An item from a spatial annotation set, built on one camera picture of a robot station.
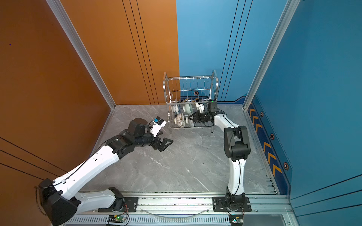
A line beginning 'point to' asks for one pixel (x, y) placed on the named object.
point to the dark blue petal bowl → (188, 123)
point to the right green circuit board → (236, 220)
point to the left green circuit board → (116, 219)
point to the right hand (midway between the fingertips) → (190, 118)
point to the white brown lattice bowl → (179, 120)
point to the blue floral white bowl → (176, 108)
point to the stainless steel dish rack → (185, 95)
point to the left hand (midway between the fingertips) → (168, 135)
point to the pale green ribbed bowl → (187, 108)
